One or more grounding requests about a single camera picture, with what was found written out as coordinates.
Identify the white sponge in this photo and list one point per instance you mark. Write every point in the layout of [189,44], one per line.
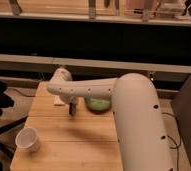
[57,101]

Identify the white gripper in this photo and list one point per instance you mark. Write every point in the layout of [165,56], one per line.
[72,101]

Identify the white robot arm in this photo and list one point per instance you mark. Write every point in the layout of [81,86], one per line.
[136,109]

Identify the long wooden shelf bench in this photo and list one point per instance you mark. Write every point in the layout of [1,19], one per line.
[49,64]

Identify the white paper cup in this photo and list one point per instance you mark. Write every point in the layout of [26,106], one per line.
[27,139]

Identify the green bowl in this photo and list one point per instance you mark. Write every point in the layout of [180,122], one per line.
[97,105]

